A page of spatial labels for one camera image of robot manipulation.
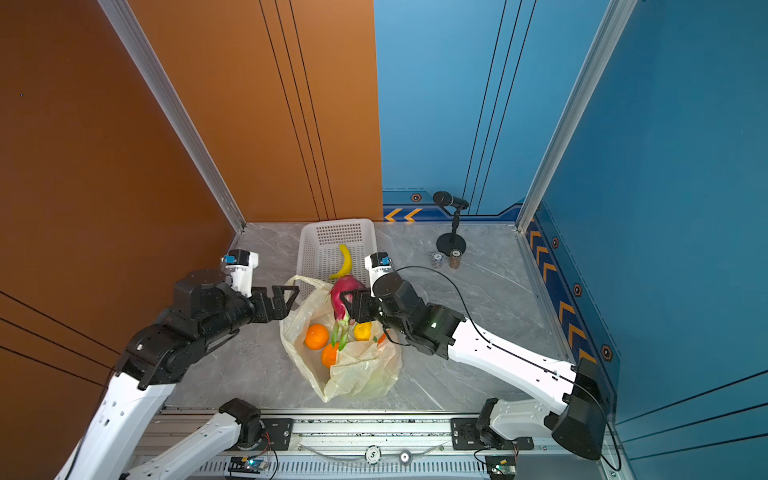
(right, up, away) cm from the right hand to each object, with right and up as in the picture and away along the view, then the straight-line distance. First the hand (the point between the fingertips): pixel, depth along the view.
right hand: (346, 295), depth 69 cm
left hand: (-13, +2, -3) cm, 14 cm away
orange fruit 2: (-7, -19, +16) cm, 26 cm away
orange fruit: (-11, -14, +16) cm, 24 cm away
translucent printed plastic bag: (+5, -16, 0) cm, 17 cm away
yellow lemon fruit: (+3, -12, +14) cm, 19 cm away
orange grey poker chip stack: (+32, +7, +35) cm, 48 cm away
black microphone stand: (+34, +14, +43) cm, 57 cm away
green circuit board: (-25, -41, +3) cm, 48 cm away
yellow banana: (-6, +6, +37) cm, 38 cm away
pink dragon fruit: (0, -4, -2) cm, 4 cm away
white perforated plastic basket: (-16, +8, +41) cm, 45 cm away
